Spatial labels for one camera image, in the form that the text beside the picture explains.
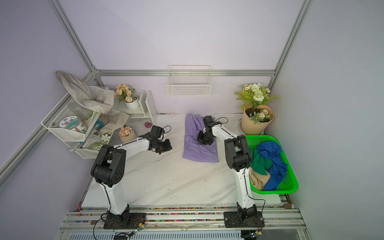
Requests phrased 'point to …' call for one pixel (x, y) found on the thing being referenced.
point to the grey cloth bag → (95, 98)
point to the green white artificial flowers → (255, 95)
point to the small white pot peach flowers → (127, 95)
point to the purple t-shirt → (193, 149)
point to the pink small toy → (148, 125)
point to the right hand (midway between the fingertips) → (198, 143)
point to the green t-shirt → (259, 162)
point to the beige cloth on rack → (117, 122)
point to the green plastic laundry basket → (288, 184)
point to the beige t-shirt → (258, 181)
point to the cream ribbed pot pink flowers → (126, 134)
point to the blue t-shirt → (279, 167)
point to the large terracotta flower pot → (249, 127)
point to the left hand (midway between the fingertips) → (172, 147)
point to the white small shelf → (146, 108)
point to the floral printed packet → (96, 140)
